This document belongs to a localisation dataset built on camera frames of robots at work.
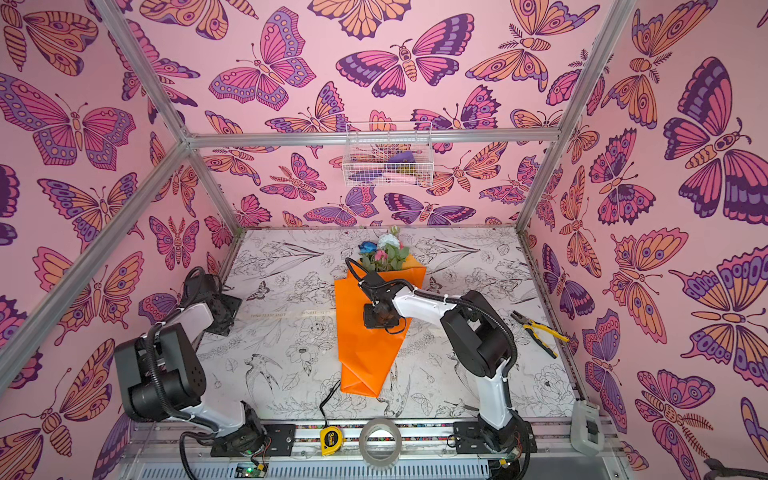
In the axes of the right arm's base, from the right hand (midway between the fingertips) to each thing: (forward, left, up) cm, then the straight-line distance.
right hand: (370, 319), depth 93 cm
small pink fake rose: (+26, -3, +1) cm, 26 cm away
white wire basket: (+43, -4, +31) cm, 53 cm away
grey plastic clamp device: (-30, -53, +2) cm, 61 cm away
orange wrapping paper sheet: (-10, +1, -1) cm, 10 cm away
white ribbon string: (+4, +28, -2) cm, 29 cm away
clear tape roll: (-34, 0, +2) cm, 34 cm away
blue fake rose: (+28, +3, +2) cm, 28 cm away
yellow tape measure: (-32, +8, -1) cm, 33 cm away
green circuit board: (-38, +28, -5) cm, 48 cm away
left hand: (+4, +43, +3) cm, 43 cm away
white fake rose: (+28, -5, +7) cm, 29 cm away
